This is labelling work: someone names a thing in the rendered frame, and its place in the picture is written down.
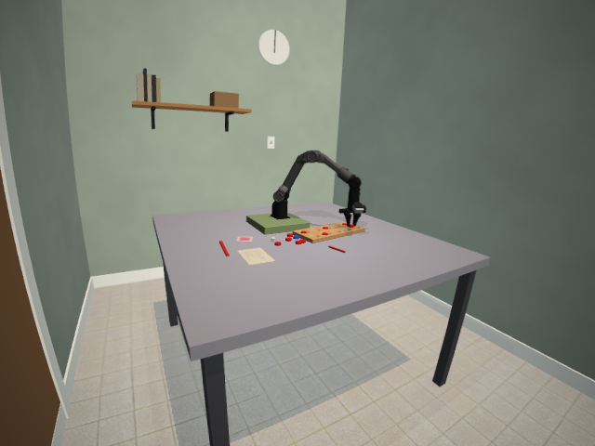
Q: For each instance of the tan tray with round pockets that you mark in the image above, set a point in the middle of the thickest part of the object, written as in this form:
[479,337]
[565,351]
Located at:
[316,237]

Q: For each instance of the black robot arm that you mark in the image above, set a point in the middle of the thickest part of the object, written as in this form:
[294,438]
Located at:
[279,207]

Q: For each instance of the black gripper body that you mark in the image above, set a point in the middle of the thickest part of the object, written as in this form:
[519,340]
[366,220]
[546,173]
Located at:
[350,204]

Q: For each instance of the beige paper sheet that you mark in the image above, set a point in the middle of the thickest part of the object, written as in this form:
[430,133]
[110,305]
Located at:
[255,256]

